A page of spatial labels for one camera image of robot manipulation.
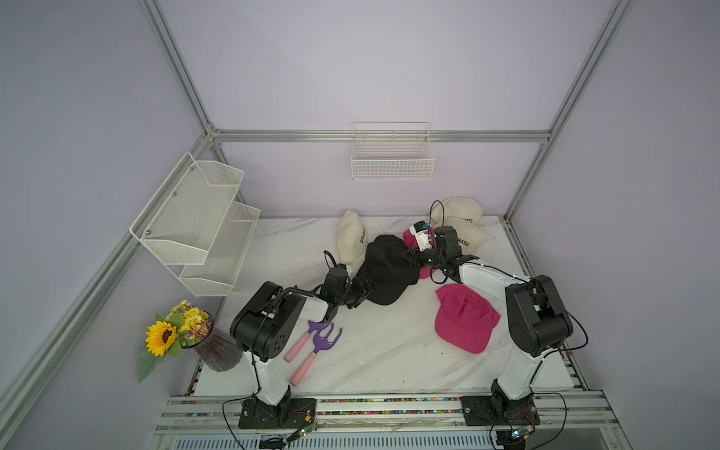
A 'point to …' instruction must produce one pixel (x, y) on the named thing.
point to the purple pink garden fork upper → (300, 341)
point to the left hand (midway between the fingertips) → (375, 289)
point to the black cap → (386, 269)
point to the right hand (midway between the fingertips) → (405, 256)
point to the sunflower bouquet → (185, 325)
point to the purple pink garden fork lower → (320, 343)
